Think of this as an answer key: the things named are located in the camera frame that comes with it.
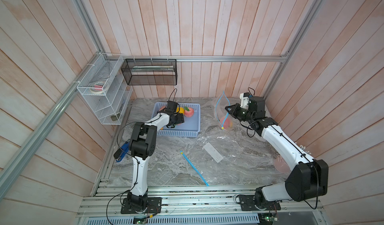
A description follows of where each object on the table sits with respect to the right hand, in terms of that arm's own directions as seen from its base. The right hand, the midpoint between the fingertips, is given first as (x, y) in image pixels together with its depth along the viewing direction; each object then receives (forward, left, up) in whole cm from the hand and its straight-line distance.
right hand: (224, 106), depth 82 cm
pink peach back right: (+13, +21, -20) cm, 32 cm away
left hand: (+7, +28, -23) cm, 37 cm away
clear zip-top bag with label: (-20, +3, -26) cm, 33 cm away
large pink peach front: (-3, -4, -12) cm, 13 cm away
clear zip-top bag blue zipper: (+2, +1, +1) cm, 3 cm away
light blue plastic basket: (+3, +19, -26) cm, 33 cm away
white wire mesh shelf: (-5, +61, +6) cm, 61 cm away
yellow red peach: (+15, +27, -20) cm, 37 cm away
